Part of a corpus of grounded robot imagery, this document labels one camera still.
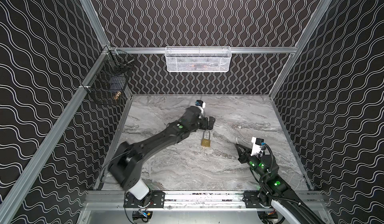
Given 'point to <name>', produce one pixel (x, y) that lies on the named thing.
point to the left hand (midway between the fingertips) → (214, 120)
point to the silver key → (236, 139)
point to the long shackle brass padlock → (206, 142)
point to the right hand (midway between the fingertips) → (237, 145)
